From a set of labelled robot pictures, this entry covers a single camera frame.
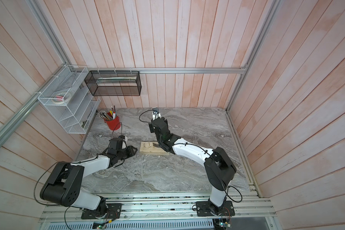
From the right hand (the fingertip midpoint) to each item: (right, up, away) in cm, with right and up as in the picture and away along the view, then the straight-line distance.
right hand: (155, 116), depth 83 cm
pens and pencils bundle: (-35, +2, +21) cm, 40 cm away
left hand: (-13, -23, +10) cm, 28 cm away
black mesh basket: (-33, +26, +22) cm, 47 cm away
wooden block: (-6, -21, +10) cm, 24 cm away
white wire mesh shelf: (-44, 0, -5) cm, 44 cm away
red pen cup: (-35, -5, +27) cm, 44 cm away
